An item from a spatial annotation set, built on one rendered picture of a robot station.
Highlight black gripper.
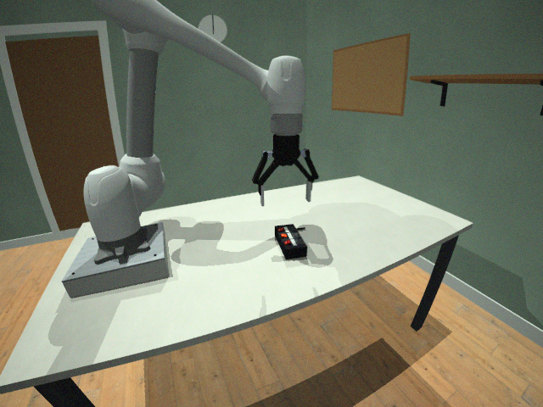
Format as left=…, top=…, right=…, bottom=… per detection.
left=252, top=134, right=319, bottom=207

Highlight black power strip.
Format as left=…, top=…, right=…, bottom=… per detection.
left=275, top=224, right=307, bottom=259

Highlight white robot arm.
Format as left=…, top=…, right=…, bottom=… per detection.
left=84, top=0, right=305, bottom=265

